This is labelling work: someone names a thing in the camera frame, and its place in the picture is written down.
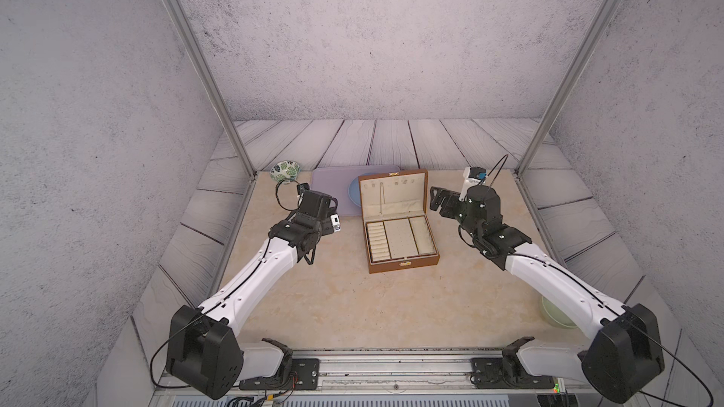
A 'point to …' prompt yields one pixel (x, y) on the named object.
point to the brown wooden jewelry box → (395, 211)
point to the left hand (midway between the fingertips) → (324, 218)
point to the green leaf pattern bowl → (285, 170)
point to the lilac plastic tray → (337, 181)
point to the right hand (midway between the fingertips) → (446, 190)
